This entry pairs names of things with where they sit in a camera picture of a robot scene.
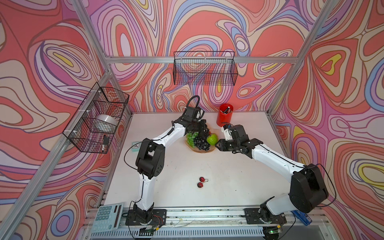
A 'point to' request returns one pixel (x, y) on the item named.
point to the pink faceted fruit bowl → (211, 147)
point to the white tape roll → (105, 123)
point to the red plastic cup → (224, 114)
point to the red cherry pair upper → (202, 180)
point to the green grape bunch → (190, 137)
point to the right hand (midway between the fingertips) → (218, 147)
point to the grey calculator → (107, 218)
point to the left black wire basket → (81, 131)
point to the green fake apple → (212, 139)
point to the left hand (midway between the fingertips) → (209, 124)
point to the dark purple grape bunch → (202, 143)
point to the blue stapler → (302, 216)
